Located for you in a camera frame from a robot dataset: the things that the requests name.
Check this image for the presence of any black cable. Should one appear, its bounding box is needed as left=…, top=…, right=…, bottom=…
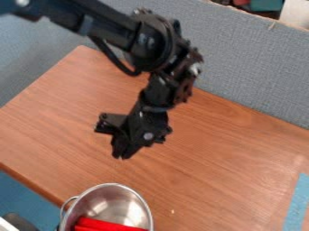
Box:
left=88, top=35, right=142, bottom=78

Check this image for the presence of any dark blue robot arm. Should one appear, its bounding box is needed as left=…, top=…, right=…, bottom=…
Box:
left=0, top=0, right=203, bottom=160

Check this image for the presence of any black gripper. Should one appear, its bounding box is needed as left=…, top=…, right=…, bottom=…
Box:
left=94, top=103, right=173, bottom=160

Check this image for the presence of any metal pot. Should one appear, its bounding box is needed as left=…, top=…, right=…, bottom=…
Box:
left=58, top=183, right=155, bottom=231

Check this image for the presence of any red object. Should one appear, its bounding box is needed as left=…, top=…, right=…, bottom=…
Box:
left=74, top=217, right=149, bottom=231

